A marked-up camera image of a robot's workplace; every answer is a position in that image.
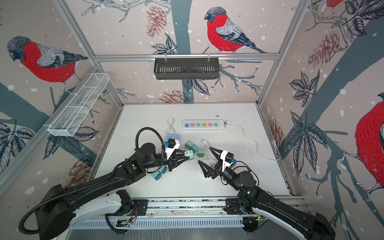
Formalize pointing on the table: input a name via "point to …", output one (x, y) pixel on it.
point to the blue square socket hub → (174, 136)
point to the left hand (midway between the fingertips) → (186, 157)
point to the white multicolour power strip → (203, 125)
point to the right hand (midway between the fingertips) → (203, 156)
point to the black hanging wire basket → (186, 68)
